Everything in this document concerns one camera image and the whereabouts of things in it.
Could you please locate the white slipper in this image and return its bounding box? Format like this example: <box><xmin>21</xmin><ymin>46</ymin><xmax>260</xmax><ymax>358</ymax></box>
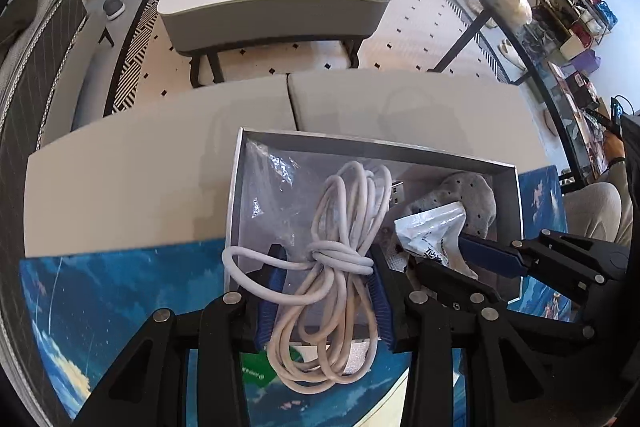
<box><xmin>498</xmin><ymin>38</ymin><xmax>527</xmax><ymax>68</ymax></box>

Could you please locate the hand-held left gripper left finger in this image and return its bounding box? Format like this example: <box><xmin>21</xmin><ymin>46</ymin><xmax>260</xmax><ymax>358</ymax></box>
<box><xmin>72</xmin><ymin>244</ymin><xmax>288</xmax><ymax>427</ymax></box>

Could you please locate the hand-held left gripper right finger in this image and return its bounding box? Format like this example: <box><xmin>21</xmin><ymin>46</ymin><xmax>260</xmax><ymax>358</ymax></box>
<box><xmin>367</xmin><ymin>247</ymin><xmax>576</xmax><ymax>427</ymax></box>

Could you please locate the white plush bag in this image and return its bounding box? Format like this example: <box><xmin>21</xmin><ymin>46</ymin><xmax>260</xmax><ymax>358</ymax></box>
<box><xmin>499</xmin><ymin>0</ymin><xmax>533</xmax><ymax>26</ymax></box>

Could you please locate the green packet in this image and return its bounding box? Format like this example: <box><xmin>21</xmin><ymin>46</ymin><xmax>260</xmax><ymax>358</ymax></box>
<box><xmin>241</xmin><ymin>346</ymin><xmax>282</xmax><ymax>389</ymax></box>

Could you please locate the blue sky desk mat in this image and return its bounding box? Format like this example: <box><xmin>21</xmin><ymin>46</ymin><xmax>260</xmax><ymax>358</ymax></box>
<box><xmin>19</xmin><ymin>164</ymin><xmax>573</xmax><ymax>427</ymax></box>

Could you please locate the grey quilted sofa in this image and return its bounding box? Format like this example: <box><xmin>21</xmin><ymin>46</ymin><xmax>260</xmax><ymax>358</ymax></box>
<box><xmin>0</xmin><ymin>0</ymin><xmax>90</xmax><ymax>388</ymax></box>

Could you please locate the white usb cable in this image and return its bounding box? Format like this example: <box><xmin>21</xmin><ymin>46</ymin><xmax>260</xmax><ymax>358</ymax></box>
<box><xmin>221</xmin><ymin>160</ymin><xmax>394</xmax><ymax>396</ymax></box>

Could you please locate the shoe rack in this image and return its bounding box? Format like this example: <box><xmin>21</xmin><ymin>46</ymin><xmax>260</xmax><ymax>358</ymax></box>
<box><xmin>531</xmin><ymin>0</ymin><xmax>620</xmax><ymax>58</ymax></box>

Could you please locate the dark glass table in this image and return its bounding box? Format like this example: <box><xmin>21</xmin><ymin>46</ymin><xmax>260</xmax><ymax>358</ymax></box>
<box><xmin>430</xmin><ymin>0</ymin><xmax>640</xmax><ymax>195</ymax></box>

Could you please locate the white printed sachet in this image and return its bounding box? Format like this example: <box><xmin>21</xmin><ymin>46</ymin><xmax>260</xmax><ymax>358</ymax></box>
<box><xmin>393</xmin><ymin>201</ymin><xmax>482</xmax><ymax>279</ymax></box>

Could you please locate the olive blanket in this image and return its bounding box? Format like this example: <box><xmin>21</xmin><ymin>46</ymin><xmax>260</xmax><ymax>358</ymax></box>
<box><xmin>0</xmin><ymin>0</ymin><xmax>39</xmax><ymax>54</ymax></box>

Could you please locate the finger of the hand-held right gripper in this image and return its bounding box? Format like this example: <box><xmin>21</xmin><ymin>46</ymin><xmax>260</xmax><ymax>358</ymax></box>
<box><xmin>415</xmin><ymin>259</ymin><xmax>597</xmax><ymax>344</ymax></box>
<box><xmin>459</xmin><ymin>229</ymin><xmax>629</xmax><ymax>304</ymax></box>

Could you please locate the purple box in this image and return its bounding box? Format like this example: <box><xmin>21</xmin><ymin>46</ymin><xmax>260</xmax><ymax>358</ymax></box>
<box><xmin>571</xmin><ymin>51</ymin><xmax>602</xmax><ymax>78</ymax></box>

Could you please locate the black phone holder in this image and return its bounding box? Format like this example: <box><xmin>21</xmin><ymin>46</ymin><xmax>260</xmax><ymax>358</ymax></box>
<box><xmin>584</xmin><ymin>95</ymin><xmax>640</xmax><ymax>168</ymax></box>

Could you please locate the cream cup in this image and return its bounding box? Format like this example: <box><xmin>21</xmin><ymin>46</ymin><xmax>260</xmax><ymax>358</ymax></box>
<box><xmin>559</xmin><ymin>37</ymin><xmax>582</xmax><ymax>61</ymax></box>

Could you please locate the silver cardboard box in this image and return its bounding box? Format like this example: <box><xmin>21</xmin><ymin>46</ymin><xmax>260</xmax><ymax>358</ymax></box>
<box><xmin>223</xmin><ymin>126</ymin><xmax>524</xmax><ymax>378</ymax></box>

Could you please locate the clear plastic screw bag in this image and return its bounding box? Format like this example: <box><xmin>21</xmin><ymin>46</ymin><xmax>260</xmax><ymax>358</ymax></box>
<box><xmin>239</xmin><ymin>141</ymin><xmax>393</xmax><ymax>260</ymax></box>

